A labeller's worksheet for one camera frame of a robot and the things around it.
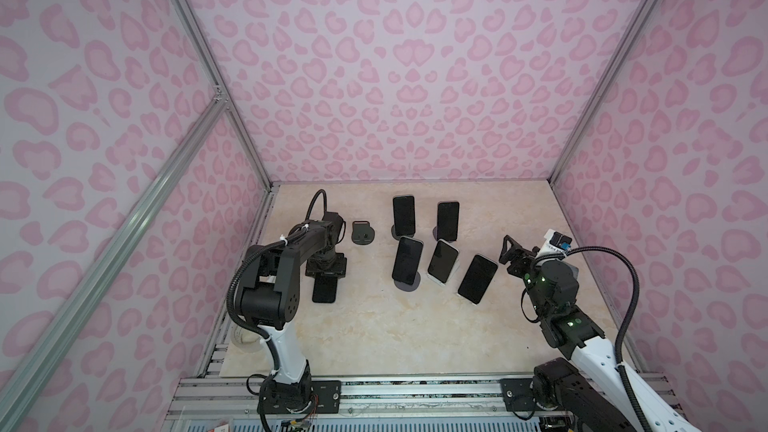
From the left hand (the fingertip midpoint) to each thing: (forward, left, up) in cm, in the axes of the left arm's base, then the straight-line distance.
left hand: (331, 270), depth 95 cm
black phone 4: (-6, -44, +4) cm, 45 cm away
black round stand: (+13, -10, +2) cm, 16 cm away
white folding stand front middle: (-2, -39, 0) cm, 39 cm away
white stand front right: (-8, -47, +8) cm, 49 cm away
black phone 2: (+15, -24, +8) cm, 29 cm away
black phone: (-7, +1, +1) cm, 7 cm away
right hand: (-3, -52, +21) cm, 56 cm away
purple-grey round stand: (-7, -24, +1) cm, 25 cm away
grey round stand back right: (+11, -34, +1) cm, 36 cm away
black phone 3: (-2, -24, +9) cm, 26 cm away
